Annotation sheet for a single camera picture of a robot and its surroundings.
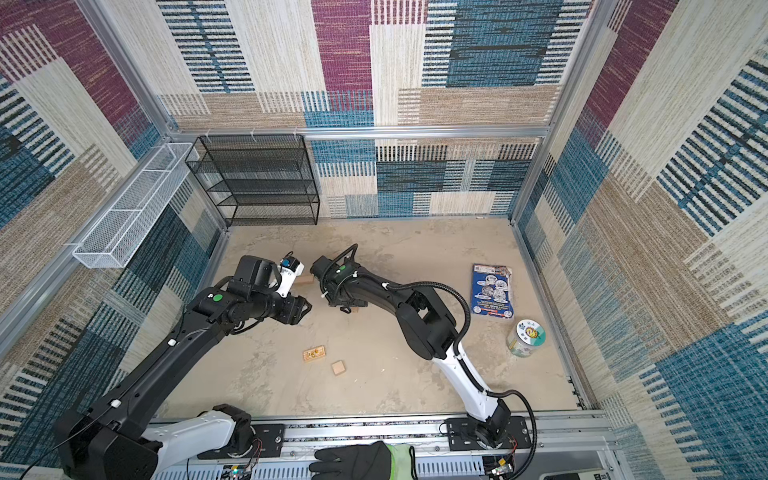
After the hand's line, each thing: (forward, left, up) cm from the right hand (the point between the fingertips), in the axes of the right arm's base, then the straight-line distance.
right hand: (350, 301), depth 95 cm
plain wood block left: (-7, +8, +23) cm, 26 cm away
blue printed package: (+2, -45, 0) cm, 45 cm away
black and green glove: (-41, -6, -1) cm, 42 cm away
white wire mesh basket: (+1, +52, +31) cm, 61 cm away
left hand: (-8, +11, +16) cm, 21 cm away
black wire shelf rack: (+43, +34, +15) cm, 57 cm away
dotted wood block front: (-16, +10, -1) cm, 19 cm away
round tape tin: (-16, -49, +5) cm, 52 cm away
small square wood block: (-20, +2, -1) cm, 20 cm away
